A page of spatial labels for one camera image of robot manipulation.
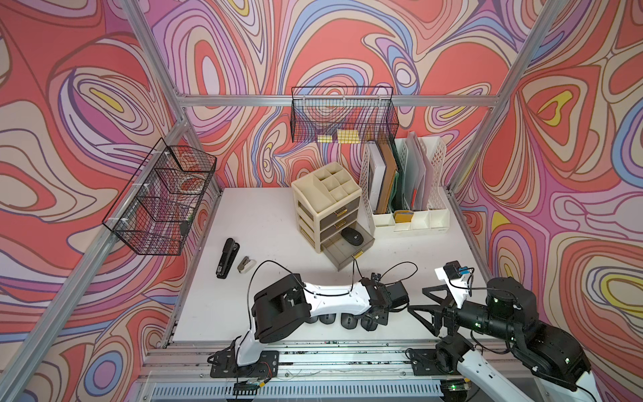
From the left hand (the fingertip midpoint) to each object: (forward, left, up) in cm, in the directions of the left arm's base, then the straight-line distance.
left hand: (381, 319), depth 81 cm
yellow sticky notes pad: (+55, +10, +33) cm, 65 cm away
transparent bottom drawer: (+25, +12, 0) cm, 27 cm away
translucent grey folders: (+41, -15, +28) cm, 52 cm away
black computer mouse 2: (-1, +4, -2) cm, 5 cm away
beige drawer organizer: (+31, +18, +23) cm, 42 cm away
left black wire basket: (+21, +70, +28) cm, 78 cm away
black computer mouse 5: (0, +23, -2) cm, 23 cm away
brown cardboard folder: (+44, -6, +18) cm, 48 cm away
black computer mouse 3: (-1, +10, 0) cm, 10 cm away
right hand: (-5, -5, +23) cm, 24 cm away
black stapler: (+25, +56, -1) cm, 62 cm away
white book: (+45, -1, +23) cm, 51 cm away
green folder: (+39, -7, +26) cm, 47 cm away
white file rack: (+40, -29, +3) cm, 49 cm away
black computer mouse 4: (0, +18, 0) cm, 18 cm away
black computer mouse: (+31, +8, +3) cm, 32 cm away
